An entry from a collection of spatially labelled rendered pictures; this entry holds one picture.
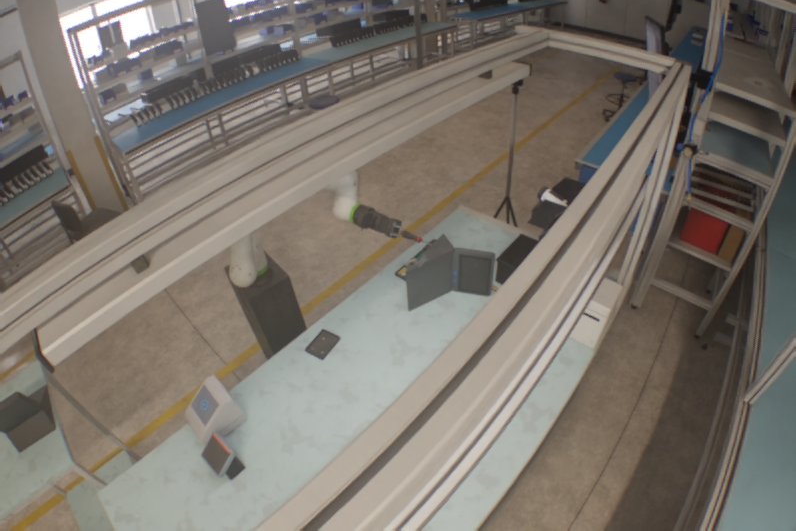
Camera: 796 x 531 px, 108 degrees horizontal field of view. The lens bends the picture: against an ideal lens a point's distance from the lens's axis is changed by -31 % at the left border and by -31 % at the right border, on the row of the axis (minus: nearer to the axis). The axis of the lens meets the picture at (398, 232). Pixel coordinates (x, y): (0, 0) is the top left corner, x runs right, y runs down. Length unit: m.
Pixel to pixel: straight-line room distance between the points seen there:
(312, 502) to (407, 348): 1.25
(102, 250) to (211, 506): 0.98
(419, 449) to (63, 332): 0.46
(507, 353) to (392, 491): 0.12
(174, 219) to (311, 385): 0.98
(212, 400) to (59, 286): 0.88
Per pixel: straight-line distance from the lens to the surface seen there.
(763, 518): 1.66
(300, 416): 1.39
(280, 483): 1.32
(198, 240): 0.59
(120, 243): 0.55
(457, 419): 0.27
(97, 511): 2.52
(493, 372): 0.29
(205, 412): 1.38
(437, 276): 1.54
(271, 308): 2.19
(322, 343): 1.53
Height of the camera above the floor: 2.19
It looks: 38 degrees down
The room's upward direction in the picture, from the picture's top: 5 degrees counter-clockwise
